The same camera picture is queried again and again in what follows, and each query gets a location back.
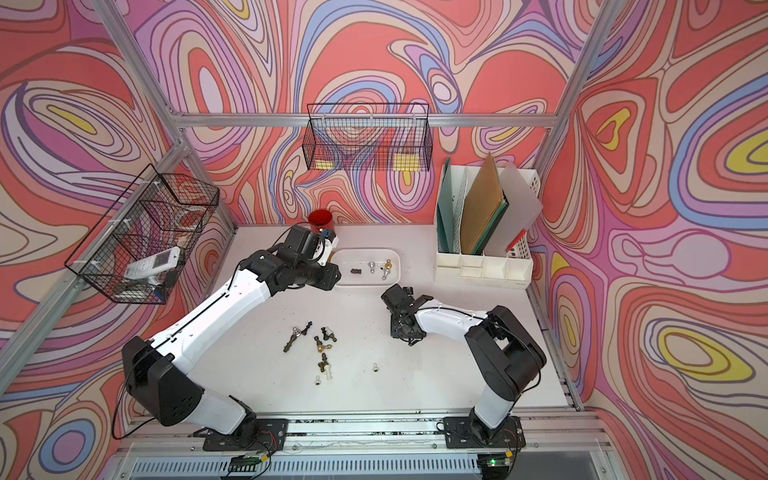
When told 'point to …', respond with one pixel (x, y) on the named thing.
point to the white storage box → (368, 266)
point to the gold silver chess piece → (388, 265)
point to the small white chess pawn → (371, 264)
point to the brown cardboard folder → (479, 204)
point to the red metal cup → (321, 219)
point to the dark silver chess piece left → (296, 333)
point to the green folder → (491, 229)
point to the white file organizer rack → (514, 271)
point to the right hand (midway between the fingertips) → (406, 337)
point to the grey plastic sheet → (523, 207)
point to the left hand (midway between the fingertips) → (337, 274)
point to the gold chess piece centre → (320, 346)
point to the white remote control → (164, 260)
